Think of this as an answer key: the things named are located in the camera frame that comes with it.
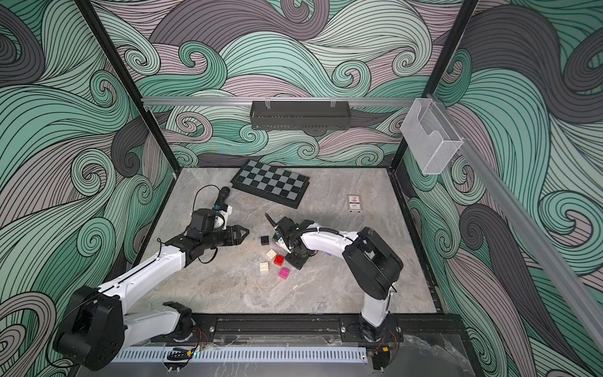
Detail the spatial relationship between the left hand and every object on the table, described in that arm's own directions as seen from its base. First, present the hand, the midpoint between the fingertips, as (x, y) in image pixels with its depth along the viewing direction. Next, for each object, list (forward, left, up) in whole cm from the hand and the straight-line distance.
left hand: (242, 229), depth 84 cm
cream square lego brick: (-5, -10, -10) cm, 15 cm away
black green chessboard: (+28, -12, -8) cm, 32 cm away
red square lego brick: (-7, -13, -10) cm, 18 cm away
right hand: (-6, -22, -11) cm, 25 cm away
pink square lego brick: (-12, -16, -11) cm, 22 cm away
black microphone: (+23, +14, -9) cm, 29 cm away
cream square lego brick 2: (-10, -8, -10) cm, 16 cm away
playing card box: (+19, -47, -10) cm, 51 cm away
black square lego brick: (+1, -7, -10) cm, 12 cm away
